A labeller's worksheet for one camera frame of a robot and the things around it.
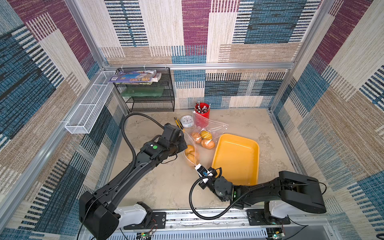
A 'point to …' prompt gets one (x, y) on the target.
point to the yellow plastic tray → (236, 159)
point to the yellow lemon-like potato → (205, 135)
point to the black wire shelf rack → (158, 97)
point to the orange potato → (197, 137)
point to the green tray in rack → (143, 91)
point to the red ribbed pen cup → (202, 112)
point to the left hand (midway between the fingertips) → (186, 143)
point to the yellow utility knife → (179, 124)
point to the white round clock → (187, 121)
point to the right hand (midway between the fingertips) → (198, 166)
